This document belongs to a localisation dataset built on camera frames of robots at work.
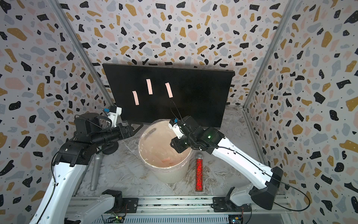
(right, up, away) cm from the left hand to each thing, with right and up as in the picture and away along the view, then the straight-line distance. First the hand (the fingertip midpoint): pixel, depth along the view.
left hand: (139, 126), depth 62 cm
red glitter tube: (+29, -29, +20) cm, 45 cm away
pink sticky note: (+9, -20, +18) cm, 29 cm away
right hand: (+15, -9, +5) cm, 18 cm away
